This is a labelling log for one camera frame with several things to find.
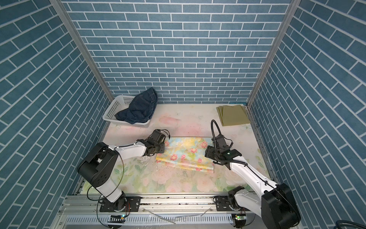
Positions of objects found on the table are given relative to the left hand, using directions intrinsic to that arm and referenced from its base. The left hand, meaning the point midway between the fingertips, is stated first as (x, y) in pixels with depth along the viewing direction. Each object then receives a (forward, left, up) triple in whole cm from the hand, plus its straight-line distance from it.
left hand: (162, 149), depth 96 cm
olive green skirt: (+29, -55, +1) cm, 62 cm away
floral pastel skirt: (-5, -17, +3) cm, 17 cm away
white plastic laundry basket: (+37, +38, +6) cm, 54 cm away
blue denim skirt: (+35, +21, +3) cm, 40 cm away
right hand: (-6, -29, +9) cm, 31 cm away
